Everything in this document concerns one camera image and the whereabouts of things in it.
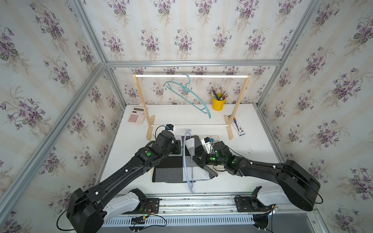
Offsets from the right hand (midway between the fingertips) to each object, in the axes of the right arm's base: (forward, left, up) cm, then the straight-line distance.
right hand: (194, 158), depth 79 cm
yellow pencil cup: (+48, -20, -6) cm, 52 cm away
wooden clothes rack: (+35, -26, -10) cm, 45 cm away
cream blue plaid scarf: (+20, -15, -10) cm, 27 cm away
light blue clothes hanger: (+23, +3, -6) cm, 24 cm away
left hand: (+4, +6, +7) cm, 10 cm away
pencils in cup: (+52, -23, 0) cm, 57 cm away
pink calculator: (+38, +44, -8) cm, 59 cm away
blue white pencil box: (+29, -32, -9) cm, 44 cm away
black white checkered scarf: (-3, +6, -6) cm, 9 cm away
